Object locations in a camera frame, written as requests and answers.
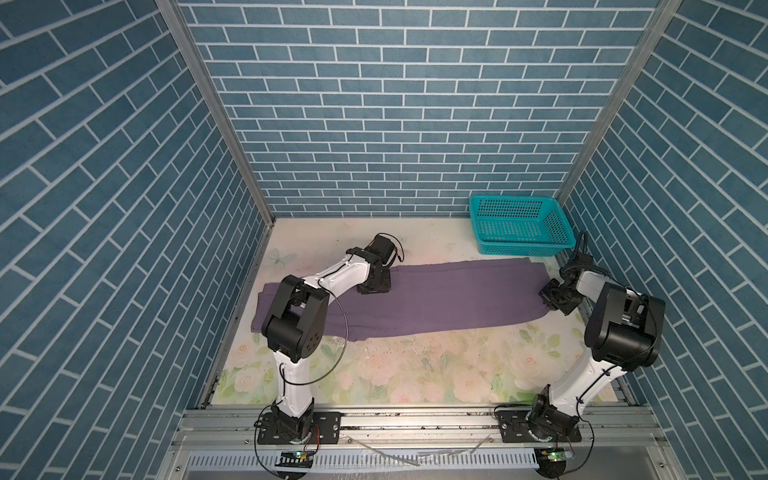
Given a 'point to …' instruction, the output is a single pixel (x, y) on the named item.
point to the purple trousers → (428, 297)
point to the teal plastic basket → (520, 225)
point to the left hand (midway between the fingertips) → (387, 288)
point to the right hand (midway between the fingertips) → (548, 300)
